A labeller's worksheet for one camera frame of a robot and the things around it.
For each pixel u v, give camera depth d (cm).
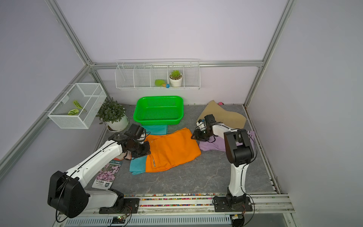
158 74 102
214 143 93
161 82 100
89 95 87
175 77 91
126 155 65
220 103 124
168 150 91
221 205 73
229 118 109
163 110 117
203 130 90
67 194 40
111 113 89
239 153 54
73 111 75
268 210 73
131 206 77
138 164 86
